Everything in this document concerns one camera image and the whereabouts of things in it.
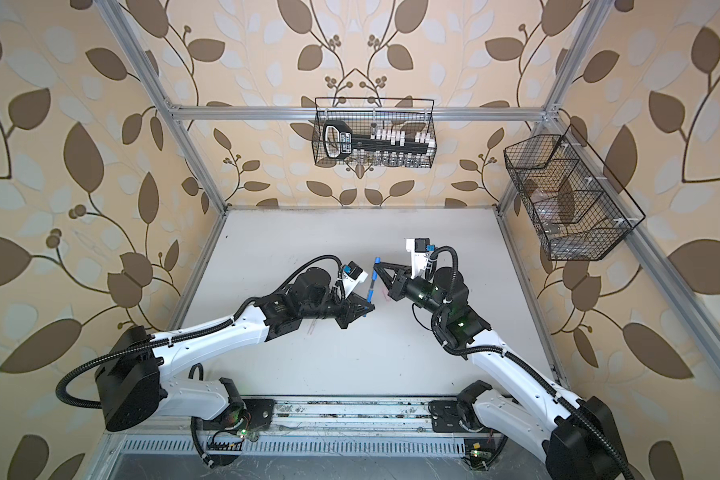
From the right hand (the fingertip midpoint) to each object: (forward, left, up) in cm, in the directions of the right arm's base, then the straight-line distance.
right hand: (376, 270), depth 70 cm
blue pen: (-2, +1, -6) cm, 7 cm away
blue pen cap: (0, 0, -2) cm, 2 cm away
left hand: (-4, +1, -8) cm, 9 cm away
